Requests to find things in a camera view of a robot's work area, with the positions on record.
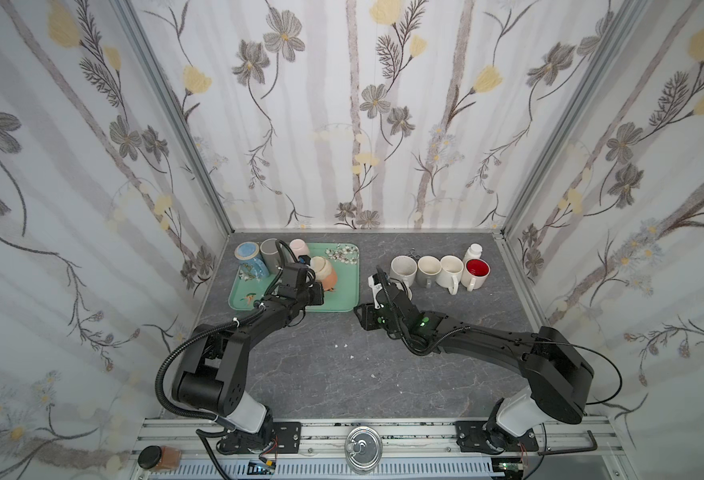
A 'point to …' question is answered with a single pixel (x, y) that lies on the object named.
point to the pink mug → (300, 247)
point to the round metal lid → (363, 450)
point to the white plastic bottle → (474, 251)
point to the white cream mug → (451, 267)
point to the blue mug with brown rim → (249, 255)
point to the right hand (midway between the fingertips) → (352, 301)
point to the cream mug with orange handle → (324, 272)
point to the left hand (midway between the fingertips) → (317, 279)
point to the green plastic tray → (344, 297)
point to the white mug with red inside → (475, 273)
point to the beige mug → (404, 268)
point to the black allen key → (573, 449)
